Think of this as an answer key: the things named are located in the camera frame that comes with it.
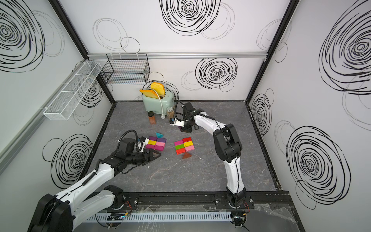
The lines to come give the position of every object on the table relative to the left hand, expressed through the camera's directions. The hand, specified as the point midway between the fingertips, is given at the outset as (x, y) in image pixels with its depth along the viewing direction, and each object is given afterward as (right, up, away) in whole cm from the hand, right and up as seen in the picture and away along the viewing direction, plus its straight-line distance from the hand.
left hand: (157, 157), depth 79 cm
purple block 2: (-1, +6, +19) cm, 20 cm away
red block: (+16, +6, +17) cm, 24 cm away
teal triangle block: (-3, +10, +18) cm, 21 cm away
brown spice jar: (-9, +21, +22) cm, 32 cm away
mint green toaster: (-8, +31, +23) cm, 40 cm away
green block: (+12, +2, +14) cm, 19 cm away
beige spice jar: (+4, +25, +23) cm, 34 cm away
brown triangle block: (+16, -2, +10) cm, 19 cm away
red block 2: (+11, 0, +12) cm, 16 cm away
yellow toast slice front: (-8, +38, +15) cm, 41 cm away
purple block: (-6, +7, +17) cm, 20 cm away
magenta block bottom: (+11, +5, +15) cm, 19 cm away
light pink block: (-1, +4, +15) cm, 16 cm away
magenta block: (-2, +2, +13) cm, 13 cm away
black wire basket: (-25, +55, +17) cm, 62 cm away
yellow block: (+17, +4, +14) cm, 23 cm away
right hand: (+14, +16, +17) cm, 27 cm away
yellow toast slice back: (-4, +42, +22) cm, 48 cm away
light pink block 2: (+18, +2, +13) cm, 22 cm away
